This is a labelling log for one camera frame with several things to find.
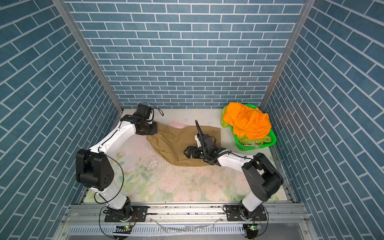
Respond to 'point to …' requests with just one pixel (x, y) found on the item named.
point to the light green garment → (246, 140)
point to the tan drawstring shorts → (172, 142)
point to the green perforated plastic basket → (246, 147)
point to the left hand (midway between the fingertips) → (155, 129)
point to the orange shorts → (253, 123)
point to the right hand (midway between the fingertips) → (188, 150)
